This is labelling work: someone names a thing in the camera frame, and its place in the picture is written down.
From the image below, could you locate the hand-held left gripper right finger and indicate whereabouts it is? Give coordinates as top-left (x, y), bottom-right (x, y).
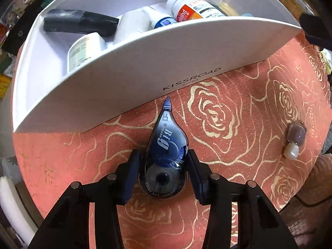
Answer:
top-left (187, 149), bottom-right (299, 249)

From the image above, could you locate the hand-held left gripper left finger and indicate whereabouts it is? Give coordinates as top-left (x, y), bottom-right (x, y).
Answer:
top-left (27, 149), bottom-right (140, 249)

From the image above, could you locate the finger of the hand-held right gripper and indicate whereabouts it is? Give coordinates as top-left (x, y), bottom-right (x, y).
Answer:
top-left (299, 13), bottom-right (332, 51)

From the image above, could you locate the blue correction tape dispenser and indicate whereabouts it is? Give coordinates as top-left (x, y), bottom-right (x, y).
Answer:
top-left (137, 96), bottom-right (188, 201)

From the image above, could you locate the toothpick holder blue base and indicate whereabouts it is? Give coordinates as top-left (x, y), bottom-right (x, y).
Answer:
top-left (218, 1), bottom-right (255, 16)

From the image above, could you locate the white cardboard box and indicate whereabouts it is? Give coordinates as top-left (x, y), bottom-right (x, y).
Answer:
top-left (12, 0), bottom-right (303, 134)

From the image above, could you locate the orange pill bottle white lid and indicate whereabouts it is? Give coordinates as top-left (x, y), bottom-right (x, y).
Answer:
top-left (166, 0), bottom-right (226, 21)

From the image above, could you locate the white labelled lotion bottle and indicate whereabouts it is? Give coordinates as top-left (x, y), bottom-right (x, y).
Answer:
top-left (67, 32), bottom-right (107, 73)

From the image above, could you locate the plain white cylindrical bottle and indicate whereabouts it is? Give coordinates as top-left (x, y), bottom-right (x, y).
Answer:
top-left (113, 10), bottom-right (148, 47)

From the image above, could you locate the small white spray bottle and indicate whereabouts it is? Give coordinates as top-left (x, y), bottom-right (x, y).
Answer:
top-left (142, 6), bottom-right (177, 30)

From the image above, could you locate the black cylindrical bottle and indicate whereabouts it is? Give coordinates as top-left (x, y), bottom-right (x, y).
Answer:
top-left (43, 9), bottom-right (120, 37)

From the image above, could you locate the purple nail polish bottle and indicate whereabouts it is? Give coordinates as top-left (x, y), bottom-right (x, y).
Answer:
top-left (283, 121), bottom-right (307, 160)

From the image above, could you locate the white sofa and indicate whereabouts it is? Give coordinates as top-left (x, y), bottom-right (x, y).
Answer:
top-left (0, 176), bottom-right (37, 239)

